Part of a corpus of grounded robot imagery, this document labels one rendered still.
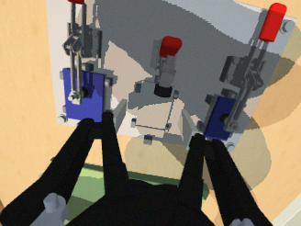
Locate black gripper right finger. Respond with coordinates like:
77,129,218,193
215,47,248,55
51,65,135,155
171,109,273,226

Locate dark blue rectangular block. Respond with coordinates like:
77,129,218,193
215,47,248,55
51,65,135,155
202,94,236,141
62,67,107,122

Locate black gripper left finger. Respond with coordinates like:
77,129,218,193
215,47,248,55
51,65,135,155
0,98,141,226

